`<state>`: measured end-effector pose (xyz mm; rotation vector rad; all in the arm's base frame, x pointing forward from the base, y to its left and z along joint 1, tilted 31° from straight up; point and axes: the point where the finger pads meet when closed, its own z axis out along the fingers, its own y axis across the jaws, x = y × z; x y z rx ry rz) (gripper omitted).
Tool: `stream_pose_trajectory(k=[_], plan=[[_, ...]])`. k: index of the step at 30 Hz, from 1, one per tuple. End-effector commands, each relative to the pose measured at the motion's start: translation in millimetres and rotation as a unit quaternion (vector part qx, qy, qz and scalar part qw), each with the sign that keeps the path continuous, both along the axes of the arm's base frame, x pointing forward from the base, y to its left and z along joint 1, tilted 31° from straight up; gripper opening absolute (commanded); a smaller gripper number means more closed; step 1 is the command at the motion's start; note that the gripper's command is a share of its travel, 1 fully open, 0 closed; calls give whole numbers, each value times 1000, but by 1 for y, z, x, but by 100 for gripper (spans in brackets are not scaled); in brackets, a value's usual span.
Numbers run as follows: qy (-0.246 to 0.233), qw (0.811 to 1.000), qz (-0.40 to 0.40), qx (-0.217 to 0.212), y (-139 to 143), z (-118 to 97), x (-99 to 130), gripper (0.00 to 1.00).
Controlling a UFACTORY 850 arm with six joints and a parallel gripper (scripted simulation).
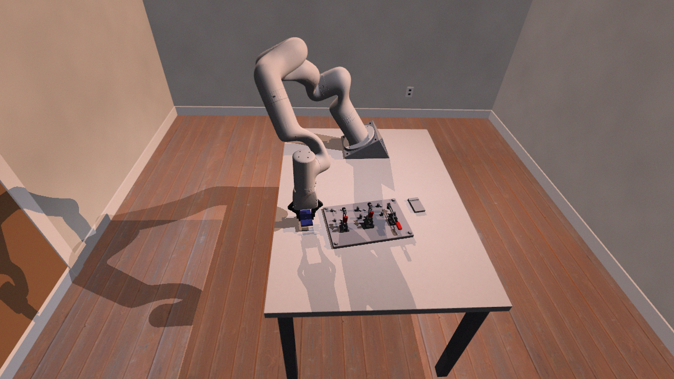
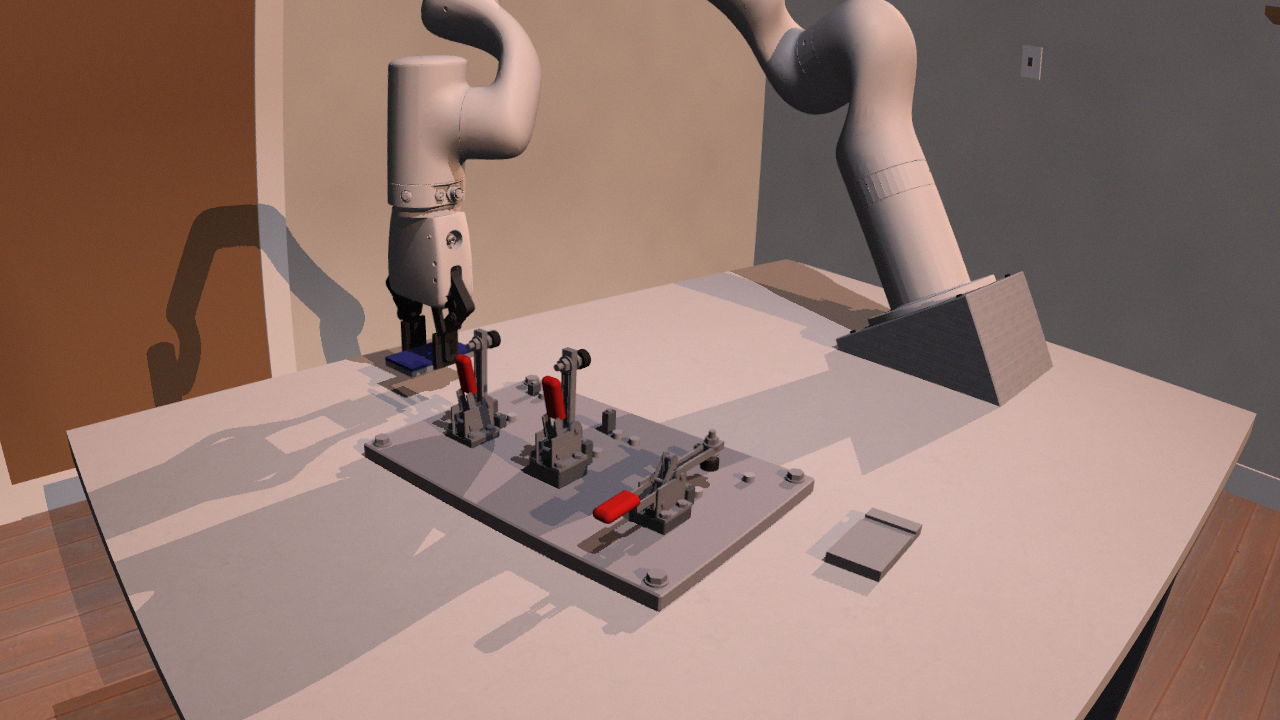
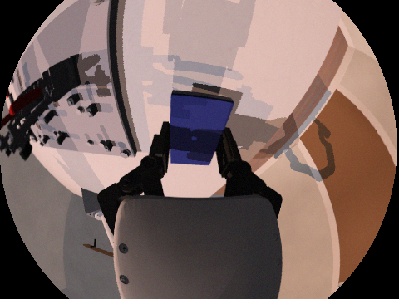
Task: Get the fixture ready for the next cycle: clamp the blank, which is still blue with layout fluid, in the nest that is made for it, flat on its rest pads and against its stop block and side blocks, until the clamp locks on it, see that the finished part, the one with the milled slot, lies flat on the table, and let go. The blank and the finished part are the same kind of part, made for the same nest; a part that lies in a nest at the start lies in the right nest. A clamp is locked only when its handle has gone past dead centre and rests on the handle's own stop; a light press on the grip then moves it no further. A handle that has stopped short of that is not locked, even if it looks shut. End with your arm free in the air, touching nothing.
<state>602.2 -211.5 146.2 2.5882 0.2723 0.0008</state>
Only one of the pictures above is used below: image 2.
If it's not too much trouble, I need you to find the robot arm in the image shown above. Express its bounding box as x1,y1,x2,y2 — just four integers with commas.
387,0,996,325

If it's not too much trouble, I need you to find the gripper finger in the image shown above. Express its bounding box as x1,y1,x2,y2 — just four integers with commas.
431,266,475,369
387,275,426,351

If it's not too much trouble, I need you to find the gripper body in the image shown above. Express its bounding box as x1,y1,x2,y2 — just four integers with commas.
388,202,474,307

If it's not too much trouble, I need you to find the blue plate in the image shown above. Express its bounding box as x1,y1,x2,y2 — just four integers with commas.
385,342,474,378

